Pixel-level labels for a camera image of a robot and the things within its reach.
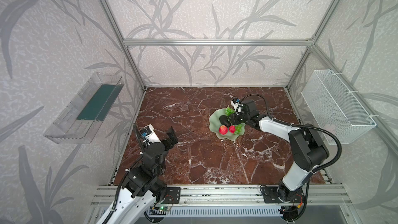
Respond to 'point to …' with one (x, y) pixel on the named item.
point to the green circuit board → (162, 208)
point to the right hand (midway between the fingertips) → (231, 110)
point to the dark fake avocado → (223, 121)
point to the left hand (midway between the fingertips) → (168, 126)
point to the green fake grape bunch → (229, 111)
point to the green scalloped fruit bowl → (214, 124)
